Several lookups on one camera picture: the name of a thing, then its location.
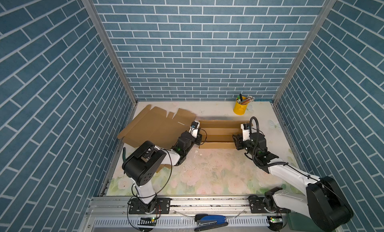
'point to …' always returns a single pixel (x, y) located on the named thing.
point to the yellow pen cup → (239, 109)
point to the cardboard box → (218, 134)
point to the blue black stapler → (206, 221)
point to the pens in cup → (243, 101)
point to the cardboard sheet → (153, 125)
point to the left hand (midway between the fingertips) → (200, 129)
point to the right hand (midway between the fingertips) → (234, 133)
